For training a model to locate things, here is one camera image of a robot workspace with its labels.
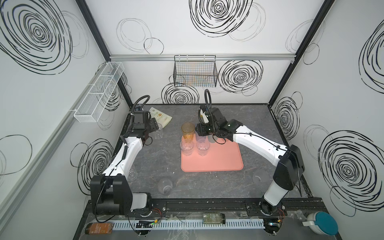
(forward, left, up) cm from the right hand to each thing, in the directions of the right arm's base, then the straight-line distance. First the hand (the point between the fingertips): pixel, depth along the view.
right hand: (198, 127), depth 82 cm
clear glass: (-2, -3, -17) cm, 17 cm away
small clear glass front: (-20, +36, -18) cm, 45 cm away
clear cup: (-25, +18, -19) cm, 36 cm away
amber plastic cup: (+3, +6, -7) cm, 9 cm away
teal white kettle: (-41, -54, -13) cm, 69 cm away
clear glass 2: (+8, +26, -18) cm, 33 cm away
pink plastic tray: (-7, -16, -19) cm, 25 cm away
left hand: (+4, +28, -1) cm, 28 cm away
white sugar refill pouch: (+23, +27, -19) cm, 41 cm away
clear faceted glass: (-1, +7, -18) cm, 19 cm away
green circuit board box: (-40, -8, -16) cm, 44 cm away
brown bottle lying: (-44, +44, -15) cm, 64 cm away
